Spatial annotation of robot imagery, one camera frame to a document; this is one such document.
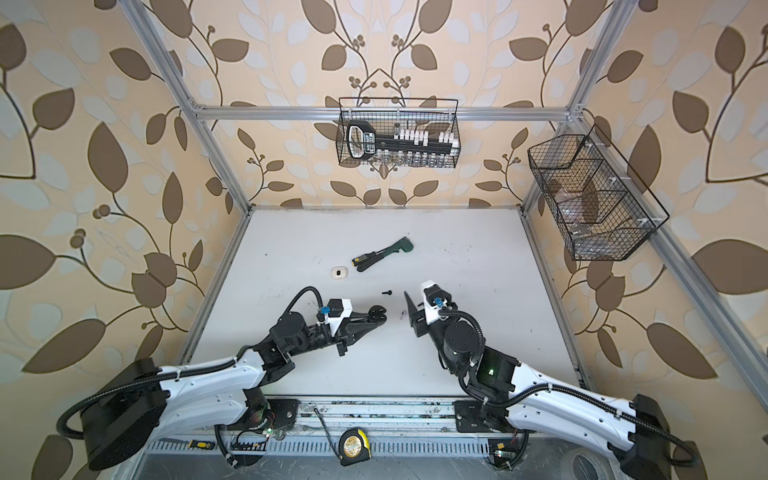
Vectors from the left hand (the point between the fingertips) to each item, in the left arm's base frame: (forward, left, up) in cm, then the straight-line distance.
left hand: (375, 320), depth 70 cm
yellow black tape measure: (-23, +4, -16) cm, 29 cm away
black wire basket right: (+24, -56, +15) cm, 62 cm away
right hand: (+5, -10, +4) cm, 12 cm away
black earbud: (+18, -2, -20) cm, 27 cm away
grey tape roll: (-25, -52, -16) cm, 60 cm away
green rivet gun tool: (+30, +7, -19) cm, 36 cm away
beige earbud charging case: (+25, +13, -19) cm, 34 cm away
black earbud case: (0, -1, -1) cm, 1 cm away
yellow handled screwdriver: (-24, +43, -19) cm, 53 cm away
